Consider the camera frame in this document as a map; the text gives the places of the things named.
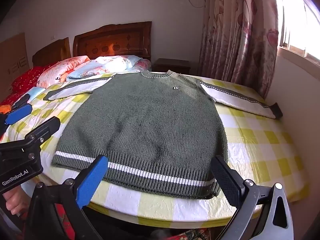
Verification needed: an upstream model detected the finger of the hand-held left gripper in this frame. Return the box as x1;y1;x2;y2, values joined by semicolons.
25;116;60;143
5;94;33;125

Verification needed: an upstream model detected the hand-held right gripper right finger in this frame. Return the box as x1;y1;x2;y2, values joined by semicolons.
211;155;294;240

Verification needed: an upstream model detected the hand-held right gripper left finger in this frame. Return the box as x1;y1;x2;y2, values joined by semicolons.
24;154;109;240

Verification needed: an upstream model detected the green knit sweater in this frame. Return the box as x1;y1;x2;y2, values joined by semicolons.
43;70;283;200

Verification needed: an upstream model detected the person's left hand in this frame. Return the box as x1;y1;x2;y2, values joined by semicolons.
4;187;31;216

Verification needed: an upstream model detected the light blue folded cloth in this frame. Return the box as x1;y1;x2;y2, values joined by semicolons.
26;87;46;98

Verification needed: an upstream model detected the red patterned blanket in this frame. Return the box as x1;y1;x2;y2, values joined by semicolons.
0;66;50;105

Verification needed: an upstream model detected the yellow checked bed sheet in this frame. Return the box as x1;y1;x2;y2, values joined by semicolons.
0;72;310;228

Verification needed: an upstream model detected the pink floral pillow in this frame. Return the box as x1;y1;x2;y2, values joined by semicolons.
39;55;90;88

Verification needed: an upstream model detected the small wooden headboard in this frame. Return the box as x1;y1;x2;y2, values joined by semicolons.
32;37;72;67

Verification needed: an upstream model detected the light blue floral pillow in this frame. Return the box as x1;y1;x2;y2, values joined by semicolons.
66;55;143;82

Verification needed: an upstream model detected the large wooden headboard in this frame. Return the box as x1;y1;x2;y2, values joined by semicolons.
73;21;152;62

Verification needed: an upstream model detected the dark wooden nightstand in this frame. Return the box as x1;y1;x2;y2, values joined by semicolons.
153;58;191;75

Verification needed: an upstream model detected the pink floral curtain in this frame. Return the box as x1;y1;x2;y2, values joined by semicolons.
199;0;282;98

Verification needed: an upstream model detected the window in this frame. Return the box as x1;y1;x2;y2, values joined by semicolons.
277;0;320;63

